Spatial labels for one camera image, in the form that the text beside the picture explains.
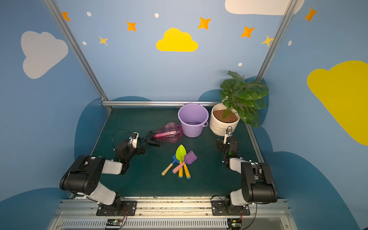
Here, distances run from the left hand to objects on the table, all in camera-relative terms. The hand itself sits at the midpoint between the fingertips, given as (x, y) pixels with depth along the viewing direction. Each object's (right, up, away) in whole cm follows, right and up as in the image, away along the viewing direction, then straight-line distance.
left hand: (138, 138), depth 94 cm
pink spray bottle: (+22, +4, +2) cm, 22 cm away
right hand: (+60, 0, 0) cm, 60 cm away
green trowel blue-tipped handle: (+33, -20, -10) cm, 39 cm away
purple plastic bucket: (+37, +14, +10) cm, 41 cm away
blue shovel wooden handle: (+19, -20, -8) cm, 28 cm away
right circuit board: (+57, -41, -22) cm, 74 cm away
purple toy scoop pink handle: (+34, -13, -2) cm, 36 cm away
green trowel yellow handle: (+28, -10, -1) cm, 30 cm away
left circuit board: (-5, -40, -23) cm, 46 cm away
